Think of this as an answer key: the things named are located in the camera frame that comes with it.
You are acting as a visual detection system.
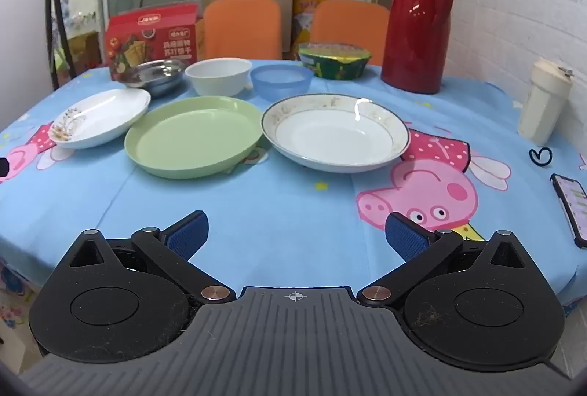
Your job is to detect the black smartphone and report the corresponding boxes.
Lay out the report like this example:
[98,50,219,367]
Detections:
[550,173,587,250]

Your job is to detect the red thermos jug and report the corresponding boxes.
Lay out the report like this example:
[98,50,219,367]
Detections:
[380,0,457,95]

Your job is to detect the yellow snack bag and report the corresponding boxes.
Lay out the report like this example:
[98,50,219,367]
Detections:
[292,0,327,53]

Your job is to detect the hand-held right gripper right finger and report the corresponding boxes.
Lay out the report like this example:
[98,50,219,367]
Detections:
[357,212,533,306]

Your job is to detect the black metal stand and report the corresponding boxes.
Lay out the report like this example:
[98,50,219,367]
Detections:
[44,0,78,91]

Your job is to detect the red cracker box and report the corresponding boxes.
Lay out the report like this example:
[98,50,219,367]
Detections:
[105,3,205,81]

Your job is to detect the white floral plate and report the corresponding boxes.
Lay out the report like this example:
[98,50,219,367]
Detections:
[48,89,152,150]

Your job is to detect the cream tumbler cup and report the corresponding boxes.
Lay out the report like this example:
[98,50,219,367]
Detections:
[517,58,574,148]

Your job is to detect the white ceramic bowl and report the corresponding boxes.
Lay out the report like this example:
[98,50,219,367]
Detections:
[184,58,253,97]

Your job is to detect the orange chair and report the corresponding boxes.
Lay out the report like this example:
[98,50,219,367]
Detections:
[311,1,390,67]
[203,0,282,61]

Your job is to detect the green instant noodle bowl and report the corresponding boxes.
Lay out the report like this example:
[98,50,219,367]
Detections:
[298,41,373,81]

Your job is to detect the green plastic plate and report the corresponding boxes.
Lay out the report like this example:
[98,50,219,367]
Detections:
[124,96,272,179]

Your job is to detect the blue floral window stickers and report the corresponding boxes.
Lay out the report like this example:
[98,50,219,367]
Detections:
[59,0,99,30]

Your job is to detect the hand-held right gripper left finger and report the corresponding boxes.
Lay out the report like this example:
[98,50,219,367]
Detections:
[55,210,237,303]

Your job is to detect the white gold-rimmed plate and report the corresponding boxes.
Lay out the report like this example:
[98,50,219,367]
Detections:
[261,93,411,173]

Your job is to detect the blue translucent plastic bowl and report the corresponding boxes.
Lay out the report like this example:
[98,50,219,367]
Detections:
[250,65,315,102]

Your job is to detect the black hair tie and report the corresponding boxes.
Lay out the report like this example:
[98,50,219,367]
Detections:
[528,146,553,168]

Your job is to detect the stainless steel bowl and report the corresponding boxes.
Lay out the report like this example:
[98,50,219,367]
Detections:
[120,59,188,99]

